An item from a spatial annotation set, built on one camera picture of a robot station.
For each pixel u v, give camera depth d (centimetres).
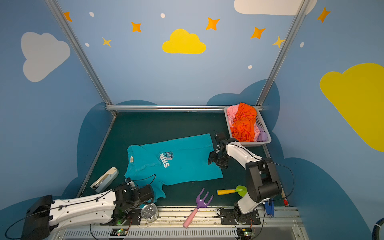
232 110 112
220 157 73
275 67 93
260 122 106
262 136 95
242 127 101
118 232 71
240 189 83
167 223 73
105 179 84
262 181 46
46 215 42
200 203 79
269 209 76
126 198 56
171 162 93
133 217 75
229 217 74
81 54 85
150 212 72
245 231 71
